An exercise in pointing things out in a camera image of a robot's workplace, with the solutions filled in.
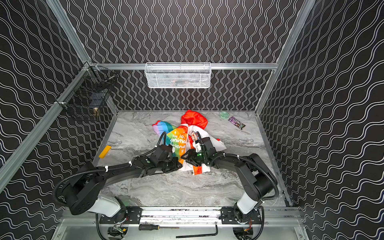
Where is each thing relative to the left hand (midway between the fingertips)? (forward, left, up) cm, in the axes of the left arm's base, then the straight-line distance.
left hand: (188, 167), depth 81 cm
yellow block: (+12, +56, -6) cm, 57 cm away
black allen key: (-30, 0, -10) cm, 31 cm away
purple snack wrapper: (+42, -33, -8) cm, 54 cm away
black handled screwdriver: (-27, +16, -6) cm, 32 cm away
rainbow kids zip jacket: (+25, +1, -3) cm, 25 cm away
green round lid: (+49, -24, -7) cm, 55 cm away
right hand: (+6, +3, -2) cm, 7 cm away
